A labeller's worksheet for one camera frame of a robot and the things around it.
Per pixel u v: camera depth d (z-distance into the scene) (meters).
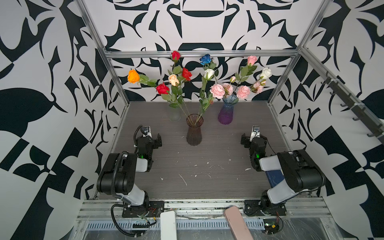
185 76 0.91
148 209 0.70
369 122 0.54
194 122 0.87
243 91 0.81
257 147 0.73
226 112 1.04
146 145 0.71
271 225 0.71
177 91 0.75
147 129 0.81
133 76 0.75
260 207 0.74
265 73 0.76
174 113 1.10
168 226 0.64
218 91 0.71
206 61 0.81
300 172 0.46
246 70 0.88
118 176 0.45
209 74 0.76
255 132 0.79
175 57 0.87
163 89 0.69
